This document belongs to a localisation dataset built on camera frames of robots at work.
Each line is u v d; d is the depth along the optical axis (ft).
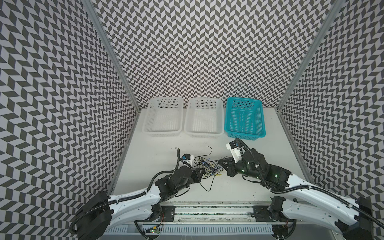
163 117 3.78
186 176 1.93
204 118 3.67
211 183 2.48
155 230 2.21
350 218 1.31
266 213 2.39
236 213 2.46
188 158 2.38
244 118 3.67
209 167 2.43
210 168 2.42
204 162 2.67
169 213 2.37
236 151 2.07
